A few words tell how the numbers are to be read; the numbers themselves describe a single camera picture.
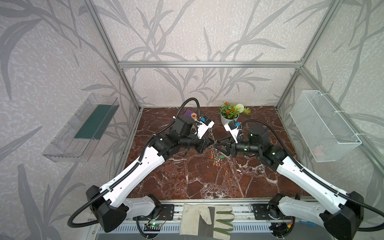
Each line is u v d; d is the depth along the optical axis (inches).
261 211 29.0
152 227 28.3
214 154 26.7
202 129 23.1
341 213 14.7
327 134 24.7
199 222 27.8
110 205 14.8
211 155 27.1
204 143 22.4
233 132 23.9
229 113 38.7
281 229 28.3
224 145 25.8
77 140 25.3
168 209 29.3
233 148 23.2
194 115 39.0
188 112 46.9
